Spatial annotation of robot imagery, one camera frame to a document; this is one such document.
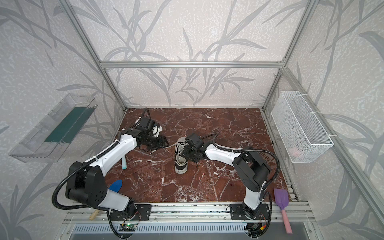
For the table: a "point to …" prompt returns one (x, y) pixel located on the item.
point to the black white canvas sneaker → (181, 163)
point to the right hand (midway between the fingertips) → (183, 151)
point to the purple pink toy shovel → (282, 197)
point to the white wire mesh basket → (302, 135)
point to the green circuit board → (127, 227)
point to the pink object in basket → (294, 151)
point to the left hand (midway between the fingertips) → (168, 140)
